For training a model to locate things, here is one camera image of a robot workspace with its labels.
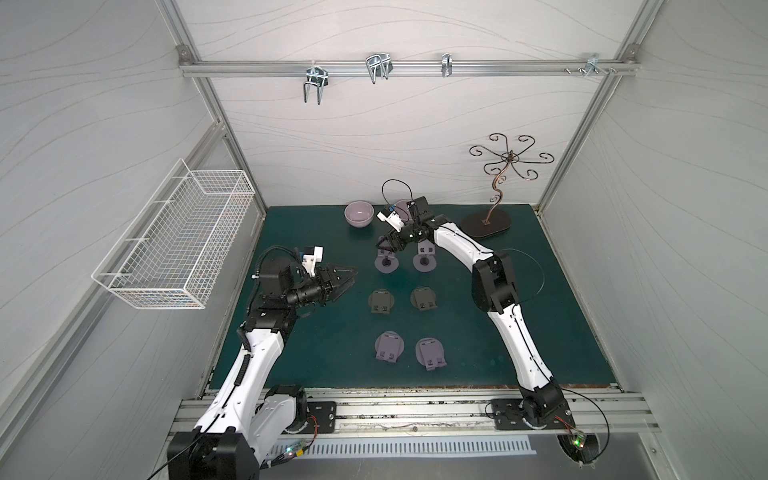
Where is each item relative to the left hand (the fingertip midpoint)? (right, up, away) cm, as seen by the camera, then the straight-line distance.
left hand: (356, 277), depth 72 cm
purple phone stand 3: (+8, -22, +13) cm, 26 cm away
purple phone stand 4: (+20, -24, +13) cm, 34 cm away
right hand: (+5, +9, +30) cm, 31 cm away
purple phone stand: (+21, +2, +33) cm, 39 cm away
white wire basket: (-43, +7, -3) cm, 43 cm away
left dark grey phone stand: (+5, -11, +22) cm, 25 cm away
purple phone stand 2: (+7, +1, +32) cm, 33 cm away
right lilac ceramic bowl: (+12, +19, +21) cm, 31 cm away
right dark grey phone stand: (+19, -10, +23) cm, 31 cm away
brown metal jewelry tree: (+48, +15, +42) cm, 66 cm away
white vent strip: (+16, -40, -1) cm, 43 cm away
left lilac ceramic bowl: (-4, +19, +43) cm, 47 cm away
